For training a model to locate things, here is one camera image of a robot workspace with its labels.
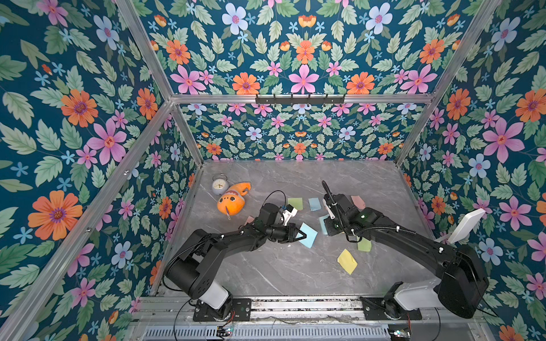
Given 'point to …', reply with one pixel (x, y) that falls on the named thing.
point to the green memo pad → (296, 202)
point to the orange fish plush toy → (232, 202)
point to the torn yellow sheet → (346, 260)
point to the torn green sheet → (364, 245)
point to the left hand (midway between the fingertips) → (308, 236)
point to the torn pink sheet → (358, 202)
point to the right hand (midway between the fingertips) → (331, 219)
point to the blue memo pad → (311, 235)
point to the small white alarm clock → (220, 184)
